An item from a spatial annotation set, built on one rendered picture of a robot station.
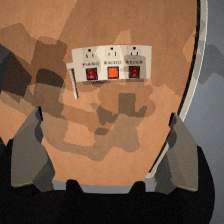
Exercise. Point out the white power strip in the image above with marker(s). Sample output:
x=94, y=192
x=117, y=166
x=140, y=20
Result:
x=110, y=62

